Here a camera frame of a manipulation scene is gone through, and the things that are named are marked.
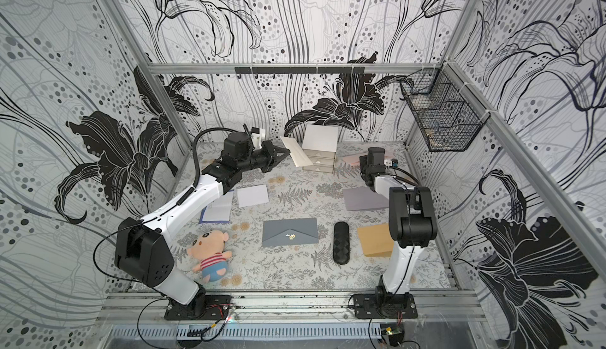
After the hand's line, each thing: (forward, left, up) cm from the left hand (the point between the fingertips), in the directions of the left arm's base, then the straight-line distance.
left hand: (291, 153), depth 77 cm
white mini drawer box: (+18, -10, -12) cm, 24 cm away
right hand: (+17, -30, -17) cm, 39 cm away
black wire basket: (+21, -58, +3) cm, 62 cm away
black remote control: (-20, -18, -25) cm, 37 cm away
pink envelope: (+21, -27, -27) cm, 44 cm away
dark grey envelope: (-16, 0, -26) cm, 31 cm away
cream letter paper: (+2, -2, -2) cm, 4 cm away
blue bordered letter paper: (0, +18, -28) cm, 33 cm away
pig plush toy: (-25, +28, -21) cm, 43 cm away
